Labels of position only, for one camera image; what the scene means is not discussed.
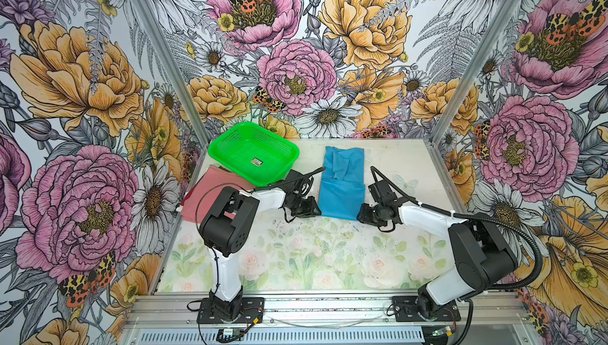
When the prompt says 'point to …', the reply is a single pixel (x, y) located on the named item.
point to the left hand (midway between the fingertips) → (317, 218)
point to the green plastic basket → (259, 155)
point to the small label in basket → (256, 161)
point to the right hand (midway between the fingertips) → (361, 224)
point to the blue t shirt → (343, 187)
